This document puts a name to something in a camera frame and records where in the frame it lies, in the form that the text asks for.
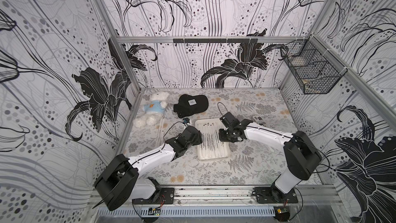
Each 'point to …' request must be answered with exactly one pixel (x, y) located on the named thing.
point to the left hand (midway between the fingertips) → (198, 138)
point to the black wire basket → (315, 69)
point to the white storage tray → (212, 148)
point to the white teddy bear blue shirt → (153, 110)
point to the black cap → (188, 105)
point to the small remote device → (257, 118)
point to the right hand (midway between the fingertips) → (221, 136)
